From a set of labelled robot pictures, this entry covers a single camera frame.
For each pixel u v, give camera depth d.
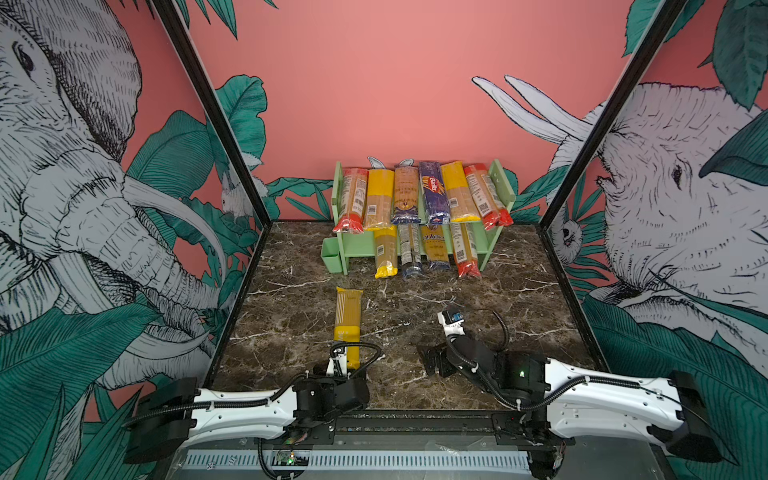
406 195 0.87
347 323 0.91
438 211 0.81
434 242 0.95
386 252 0.90
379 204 0.84
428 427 0.76
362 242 0.95
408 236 0.96
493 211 0.81
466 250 0.92
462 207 0.84
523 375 0.51
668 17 0.69
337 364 0.70
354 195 0.85
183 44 0.73
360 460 0.70
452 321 0.63
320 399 0.61
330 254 1.07
